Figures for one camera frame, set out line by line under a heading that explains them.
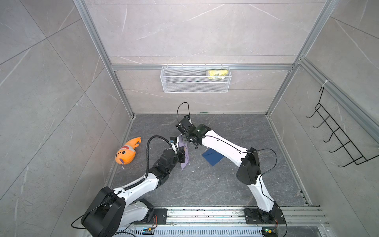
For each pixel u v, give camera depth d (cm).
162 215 73
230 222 73
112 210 41
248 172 51
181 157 74
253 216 73
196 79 101
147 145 63
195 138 60
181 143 78
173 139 71
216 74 84
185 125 65
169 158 63
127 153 88
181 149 83
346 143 63
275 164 93
